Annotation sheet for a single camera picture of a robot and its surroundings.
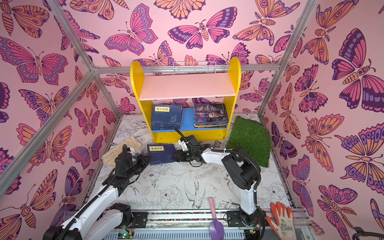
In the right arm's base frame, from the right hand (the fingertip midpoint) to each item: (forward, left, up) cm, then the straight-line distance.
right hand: (174, 156), depth 89 cm
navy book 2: (+2, +8, +1) cm, 8 cm away
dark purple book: (+21, -22, +13) cm, 33 cm away
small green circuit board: (-38, +21, -9) cm, 44 cm away
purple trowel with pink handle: (-35, -23, -5) cm, 43 cm away
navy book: (+20, +5, +13) cm, 25 cm away
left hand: (-2, +11, +6) cm, 13 cm away
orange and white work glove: (-32, -55, -5) cm, 64 cm away
